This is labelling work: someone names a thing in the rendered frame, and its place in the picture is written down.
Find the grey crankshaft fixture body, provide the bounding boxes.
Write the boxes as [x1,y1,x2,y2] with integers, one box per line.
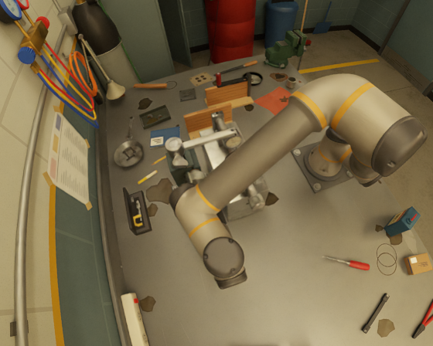
[167,120,271,222]

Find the silver lock knob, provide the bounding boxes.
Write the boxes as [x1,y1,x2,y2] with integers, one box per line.
[186,169,206,185]

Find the silver dial indicator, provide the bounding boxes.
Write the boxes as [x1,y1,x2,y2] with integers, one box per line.
[224,133,244,151]

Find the silver round-topped column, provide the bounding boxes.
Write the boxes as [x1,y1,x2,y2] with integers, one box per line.
[165,137,190,168]

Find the blue booklet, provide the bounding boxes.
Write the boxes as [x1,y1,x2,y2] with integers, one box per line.
[149,125,181,149]

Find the yellow stick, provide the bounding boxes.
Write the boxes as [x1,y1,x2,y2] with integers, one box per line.
[137,170,159,185]

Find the dark green tray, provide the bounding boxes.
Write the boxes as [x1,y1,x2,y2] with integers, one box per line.
[138,104,172,130]

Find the grey square mounting plate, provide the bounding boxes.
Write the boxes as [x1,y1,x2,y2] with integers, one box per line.
[291,142,362,194]

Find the red sheet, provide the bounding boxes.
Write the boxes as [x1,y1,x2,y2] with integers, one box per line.
[253,86,293,117]

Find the black tool case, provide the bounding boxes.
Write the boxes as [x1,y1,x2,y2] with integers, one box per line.
[121,187,153,236]

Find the beige plate with holes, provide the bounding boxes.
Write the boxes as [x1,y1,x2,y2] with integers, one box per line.
[189,72,215,87]

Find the round silver disc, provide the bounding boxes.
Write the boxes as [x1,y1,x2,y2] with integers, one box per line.
[114,140,145,168]

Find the beige cone on rod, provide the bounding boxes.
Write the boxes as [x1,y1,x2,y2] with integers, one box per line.
[78,33,126,101]

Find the green bench vise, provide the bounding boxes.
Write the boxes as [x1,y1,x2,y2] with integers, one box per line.
[264,29,309,70]

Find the red drum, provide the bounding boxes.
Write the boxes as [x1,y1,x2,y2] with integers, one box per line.
[204,0,257,65]

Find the dark teal locker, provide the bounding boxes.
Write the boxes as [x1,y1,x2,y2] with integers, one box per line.
[158,0,194,69]

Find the taped paper chart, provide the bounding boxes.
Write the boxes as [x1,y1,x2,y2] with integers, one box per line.
[43,110,94,212]

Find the grey-green metal locker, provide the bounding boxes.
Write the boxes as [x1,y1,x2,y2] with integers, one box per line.
[98,0,176,84]

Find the blue drum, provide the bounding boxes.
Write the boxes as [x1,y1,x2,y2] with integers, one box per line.
[264,0,300,49]

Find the white power strip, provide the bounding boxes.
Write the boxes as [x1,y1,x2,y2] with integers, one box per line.
[120,292,149,346]

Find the blue dustpan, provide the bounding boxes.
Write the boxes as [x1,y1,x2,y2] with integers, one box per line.
[312,2,334,36]

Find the black and grey gas cylinder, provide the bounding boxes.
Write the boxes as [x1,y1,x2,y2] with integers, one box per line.
[71,0,142,90]

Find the blue box with red lever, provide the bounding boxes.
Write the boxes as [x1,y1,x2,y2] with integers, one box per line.
[384,206,421,238]

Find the small cardboard box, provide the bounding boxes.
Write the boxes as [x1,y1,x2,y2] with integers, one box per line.
[404,252,433,276]

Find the brass manifold gauge set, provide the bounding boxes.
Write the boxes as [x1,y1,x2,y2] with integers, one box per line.
[0,0,51,65]

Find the red-handled black crank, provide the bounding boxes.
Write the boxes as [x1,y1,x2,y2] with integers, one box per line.
[215,72,253,89]

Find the black round ring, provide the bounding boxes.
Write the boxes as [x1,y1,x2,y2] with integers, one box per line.
[242,72,264,87]

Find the orange-handled file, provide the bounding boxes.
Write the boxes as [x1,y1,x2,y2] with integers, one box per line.
[220,59,259,76]

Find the orange-handled ring tool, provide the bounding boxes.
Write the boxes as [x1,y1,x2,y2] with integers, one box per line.
[132,80,179,90]

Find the red-handled screwdriver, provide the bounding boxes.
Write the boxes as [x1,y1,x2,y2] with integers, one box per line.
[322,255,371,272]

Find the thin black wire ring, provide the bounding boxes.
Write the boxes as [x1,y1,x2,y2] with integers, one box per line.
[376,243,398,264]
[377,251,398,277]

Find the yellow hose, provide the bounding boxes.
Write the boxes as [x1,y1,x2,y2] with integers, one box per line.
[36,46,97,121]

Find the orange hose ring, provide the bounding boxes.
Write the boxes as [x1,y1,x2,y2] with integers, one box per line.
[68,51,99,97]

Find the blue hose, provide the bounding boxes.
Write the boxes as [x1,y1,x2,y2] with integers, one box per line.
[36,53,100,130]

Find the red hose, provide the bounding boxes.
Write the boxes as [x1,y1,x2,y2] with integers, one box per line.
[43,41,96,113]

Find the grey wall pipe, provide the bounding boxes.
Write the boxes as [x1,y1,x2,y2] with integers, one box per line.
[13,21,77,346]

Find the grey wall box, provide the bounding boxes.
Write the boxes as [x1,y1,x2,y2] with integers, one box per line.
[57,7,78,36]

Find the red-handled pliers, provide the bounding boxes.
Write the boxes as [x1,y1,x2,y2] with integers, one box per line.
[411,298,433,339]

